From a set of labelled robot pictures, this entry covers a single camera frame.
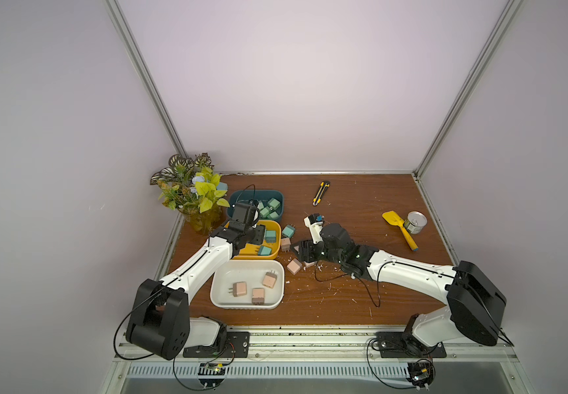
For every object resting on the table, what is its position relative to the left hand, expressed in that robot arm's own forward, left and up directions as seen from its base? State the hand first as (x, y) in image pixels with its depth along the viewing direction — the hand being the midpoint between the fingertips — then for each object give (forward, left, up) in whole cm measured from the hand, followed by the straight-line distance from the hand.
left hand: (258, 227), depth 88 cm
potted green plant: (+7, +22, +14) cm, 27 cm away
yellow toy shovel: (+11, -56, -10) cm, 58 cm away
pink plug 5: (-22, -1, -9) cm, 24 cm away
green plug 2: (+13, 0, -8) cm, 15 cm away
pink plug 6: (-16, -5, -9) cm, 19 cm away
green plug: (+17, +2, -9) cm, 20 cm away
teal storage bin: (+20, +10, -7) cm, 24 cm away
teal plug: (+4, -11, -9) cm, 15 cm away
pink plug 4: (-19, +6, -10) cm, 22 cm away
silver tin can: (+7, -63, -6) cm, 63 cm away
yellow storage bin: (-4, +4, -11) cm, 13 cm away
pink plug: (-4, -10, -6) cm, 12 cm away
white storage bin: (-17, +3, -11) cm, 21 cm away
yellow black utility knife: (+30, -27, -9) cm, 41 cm away
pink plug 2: (-11, -13, -9) cm, 20 cm away
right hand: (-8, -14, +5) cm, 17 cm away
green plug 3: (+12, -4, -9) cm, 15 cm away
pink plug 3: (-10, -19, -10) cm, 24 cm away
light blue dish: (+30, +22, -11) cm, 39 cm away
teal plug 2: (+1, -4, -9) cm, 10 cm away
